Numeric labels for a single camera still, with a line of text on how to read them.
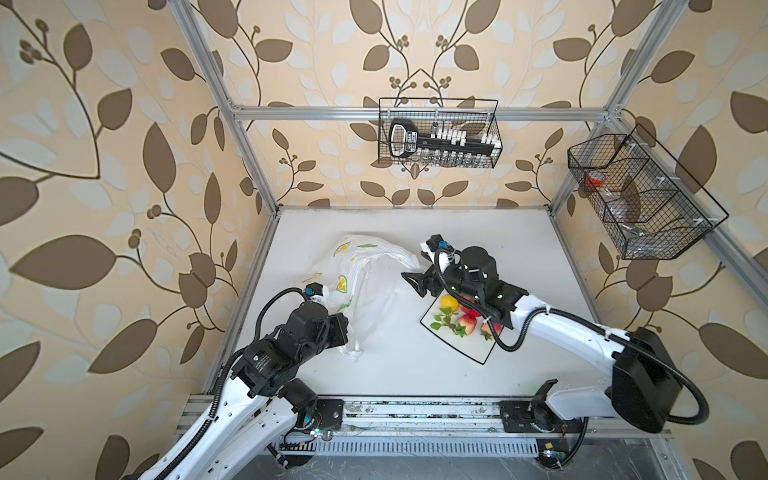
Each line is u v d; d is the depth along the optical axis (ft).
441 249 2.10
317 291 2.12
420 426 2.42
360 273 2.43
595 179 2.87
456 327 2.83
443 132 2.68
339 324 2.04
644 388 1.35
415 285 2.28
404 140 2.77
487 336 2.77
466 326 2.76
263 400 1.56
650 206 2.39
